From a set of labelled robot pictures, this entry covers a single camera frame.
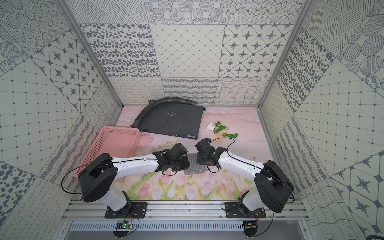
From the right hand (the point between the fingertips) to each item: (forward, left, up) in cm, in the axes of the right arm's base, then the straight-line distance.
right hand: (202, 160), depth 86 cm
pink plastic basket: (+13, +56, -3) cm, 57 cm away
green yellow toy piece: (+21, -20, -5) cm, 29 cm away
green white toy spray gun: (+27, -11, -4) cm, 30 cm away
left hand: (0, +6, +1) cm, 6 cm away
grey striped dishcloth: (-3, +4, -3) cm, 6 cm away
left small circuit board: (-31, +38, -5) cm, 49 cm away
